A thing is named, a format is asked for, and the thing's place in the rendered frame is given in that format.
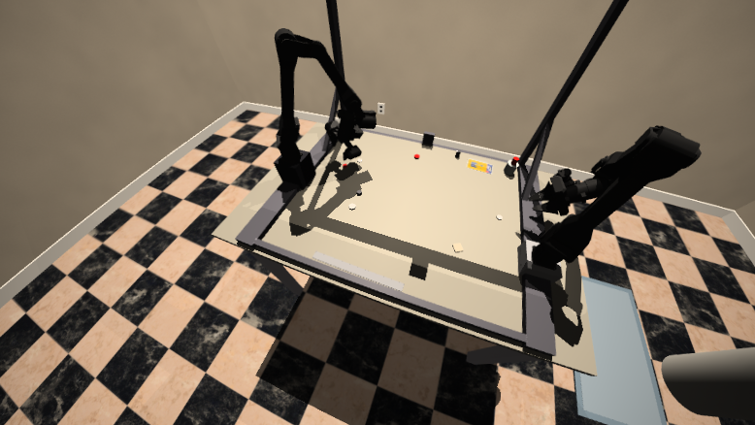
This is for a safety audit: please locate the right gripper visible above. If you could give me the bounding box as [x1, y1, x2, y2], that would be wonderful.
[325, 120, 362, 161]

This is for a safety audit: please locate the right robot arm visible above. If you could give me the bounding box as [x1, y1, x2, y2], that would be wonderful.
[275, 28, 377, 164]

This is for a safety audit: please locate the yellow and blue blister pack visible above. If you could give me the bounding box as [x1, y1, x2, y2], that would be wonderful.
[466, 158, 494, 175]

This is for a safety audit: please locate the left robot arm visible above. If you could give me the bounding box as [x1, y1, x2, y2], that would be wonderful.
[532, 125, 702, 270]

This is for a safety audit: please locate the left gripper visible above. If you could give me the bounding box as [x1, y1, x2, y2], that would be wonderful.
[528, 176, 590, 216]

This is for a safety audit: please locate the grey flat bar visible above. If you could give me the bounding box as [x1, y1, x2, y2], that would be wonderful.
[312, 251, 404, 291]

